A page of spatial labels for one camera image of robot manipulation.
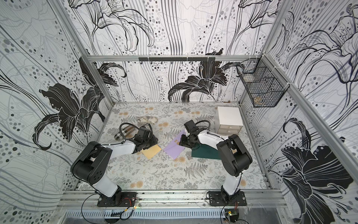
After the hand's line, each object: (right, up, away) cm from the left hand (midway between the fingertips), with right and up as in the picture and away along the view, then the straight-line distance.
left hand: (157, 141), depth 96 cm
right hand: (+18, 0, -3) cm, 18 cm away
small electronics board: (+44, -32, -26) cm, 60 cm away
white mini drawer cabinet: (+48, +15, -5) cm, 51 cm away
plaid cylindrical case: (-24, +6, +2) cm, 25 cm away
